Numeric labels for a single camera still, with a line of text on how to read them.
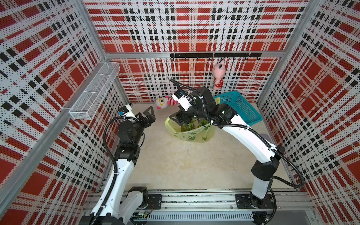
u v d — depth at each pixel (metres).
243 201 0.73
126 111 0.60
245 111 1.11
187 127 0.89
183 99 0.56
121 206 0.51
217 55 0.89
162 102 1.12
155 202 0.74
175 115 0.57
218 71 0.92
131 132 0.53
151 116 0.65
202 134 0.80
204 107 0.48
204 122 0.47
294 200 0.75
